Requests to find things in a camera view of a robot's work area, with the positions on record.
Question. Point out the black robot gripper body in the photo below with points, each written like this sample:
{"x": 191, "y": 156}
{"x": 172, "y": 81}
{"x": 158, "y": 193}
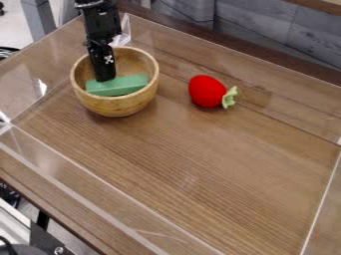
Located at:
{"x": 103, "y": 24}

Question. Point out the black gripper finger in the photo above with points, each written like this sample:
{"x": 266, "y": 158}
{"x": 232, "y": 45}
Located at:
{"x": 93, "y": 56}
{"x": 105, "y": 63}

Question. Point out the grey pillar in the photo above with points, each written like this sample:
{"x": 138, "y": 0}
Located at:
{"x": 39, "y": 17}

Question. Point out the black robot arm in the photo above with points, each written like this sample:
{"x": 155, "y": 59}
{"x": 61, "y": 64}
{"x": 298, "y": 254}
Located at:
{"x": 91, "y": 3}

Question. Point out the red felt strawberry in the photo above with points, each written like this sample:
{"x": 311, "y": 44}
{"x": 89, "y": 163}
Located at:
{"x": 208, "y": 93}

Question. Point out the black metal table leg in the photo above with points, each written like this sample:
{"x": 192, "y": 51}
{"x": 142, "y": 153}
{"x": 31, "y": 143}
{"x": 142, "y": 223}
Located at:
{"x": 43, "y": 220}

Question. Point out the clear acrylic enclosure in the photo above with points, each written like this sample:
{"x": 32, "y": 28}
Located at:
{"x": 178, "y": 180}

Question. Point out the green stick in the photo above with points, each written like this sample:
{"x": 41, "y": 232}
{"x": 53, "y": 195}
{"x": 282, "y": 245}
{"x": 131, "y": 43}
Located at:
{"x": 120, "y": 86}

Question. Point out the light wooden bowl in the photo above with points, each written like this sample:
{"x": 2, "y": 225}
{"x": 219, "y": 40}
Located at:
{"x": 124, "y": 95}

